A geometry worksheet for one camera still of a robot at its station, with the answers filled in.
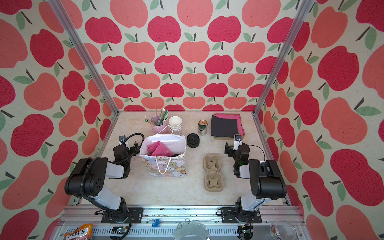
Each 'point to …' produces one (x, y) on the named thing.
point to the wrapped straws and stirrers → (163, 116)
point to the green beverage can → (202, 127)
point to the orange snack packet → (84, 232)
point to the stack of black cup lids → (193, 140)
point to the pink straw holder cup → (156, 129)
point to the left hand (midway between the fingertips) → (130, 143)
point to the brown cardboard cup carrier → (214, 180)
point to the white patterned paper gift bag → (165, 166)
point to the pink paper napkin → (157, 149)
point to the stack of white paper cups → (175, 123)
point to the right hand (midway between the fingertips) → (238, 143)
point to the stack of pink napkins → (225, 126)
